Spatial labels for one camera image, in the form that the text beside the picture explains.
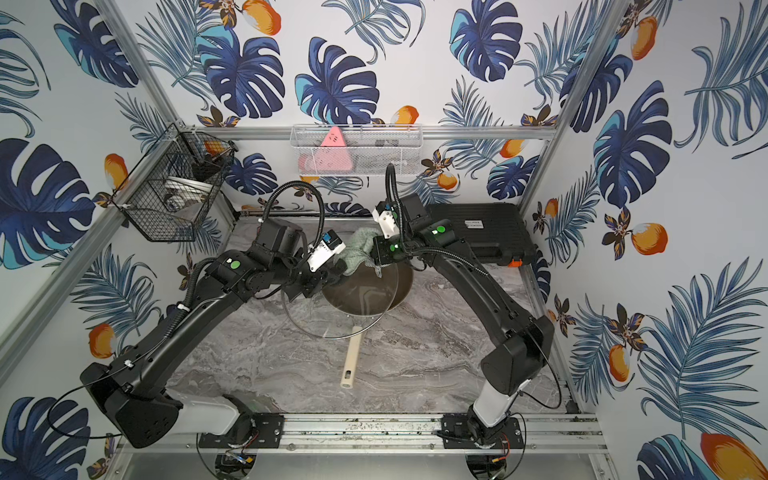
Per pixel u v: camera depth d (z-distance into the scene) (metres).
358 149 0.94
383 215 0.69
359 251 0.75
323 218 0.60
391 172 0.57
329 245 0.61
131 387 0.39
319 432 0.76
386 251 0.67
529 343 0.42
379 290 0.78
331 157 0.90
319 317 0.95
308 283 0.63
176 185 0.78
